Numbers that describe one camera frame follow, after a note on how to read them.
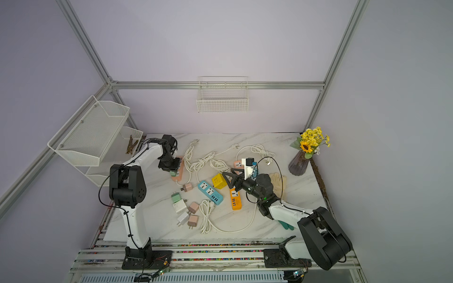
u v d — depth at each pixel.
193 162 1.03
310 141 0.82
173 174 0.96
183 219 0.81
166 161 0.83
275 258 0.74
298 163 0.97
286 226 0.82
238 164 1.03
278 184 0.73
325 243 0.42
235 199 0.88
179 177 0.98
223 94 0.98
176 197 0.91
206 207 0.88
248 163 0.71
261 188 0.64
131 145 0.97
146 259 0.66
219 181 0.91
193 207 0.87
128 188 0.55
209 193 0.91
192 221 0.84
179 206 0.86
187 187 0.93
